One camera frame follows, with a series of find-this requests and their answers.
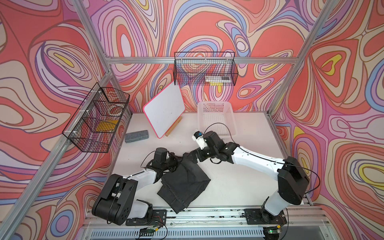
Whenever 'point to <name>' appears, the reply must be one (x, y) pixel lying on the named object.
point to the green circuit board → (147, 232)
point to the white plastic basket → (216, 116)
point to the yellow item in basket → (107, 125)
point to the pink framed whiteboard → (163, 111)
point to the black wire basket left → (94, 128)
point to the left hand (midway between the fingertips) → (185, 157)
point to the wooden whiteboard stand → (173, 126)
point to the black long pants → (181, 185)
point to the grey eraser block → (136, 136)
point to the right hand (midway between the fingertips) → (195, 157)
